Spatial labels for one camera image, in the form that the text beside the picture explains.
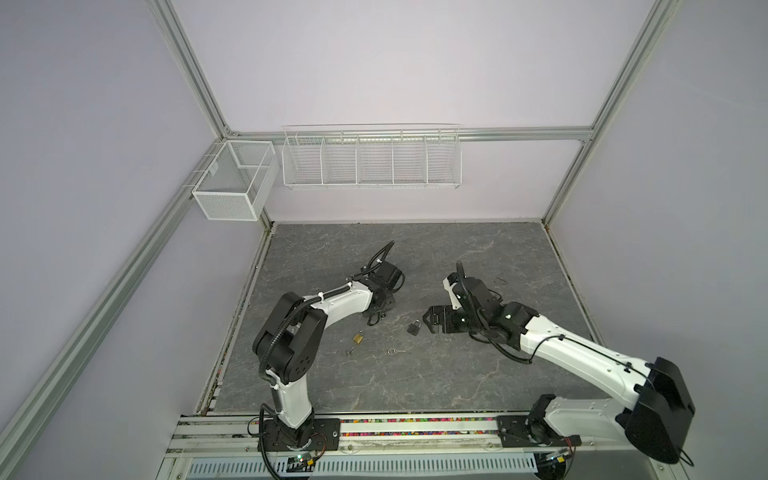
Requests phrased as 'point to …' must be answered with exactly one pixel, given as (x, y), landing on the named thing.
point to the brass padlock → (358, 337)
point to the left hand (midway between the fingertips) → (385, 306)
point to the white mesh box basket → (239, 181)
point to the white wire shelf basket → (372, 155)
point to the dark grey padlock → (414, 327)
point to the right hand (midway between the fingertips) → (436, 318)
